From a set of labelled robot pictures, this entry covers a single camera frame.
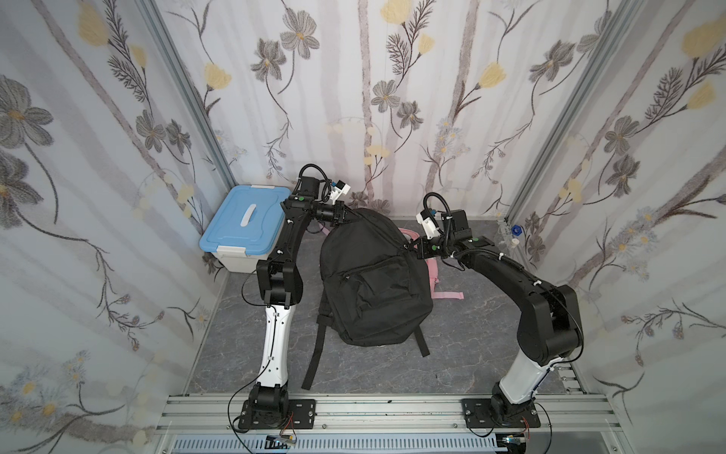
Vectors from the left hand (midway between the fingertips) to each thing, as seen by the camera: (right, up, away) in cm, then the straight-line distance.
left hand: (361, 214), depth 90 cm
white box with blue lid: (-39, -4, +5) cm, 39 cm away
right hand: (+18, -9, -2) cm, 20 cm away
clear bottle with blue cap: (+55, -7, +15) cm, 58 cm away
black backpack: (+4, -24, -4) cm, 25 cm away
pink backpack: (+25, -17, +10) cm, 32 cm away
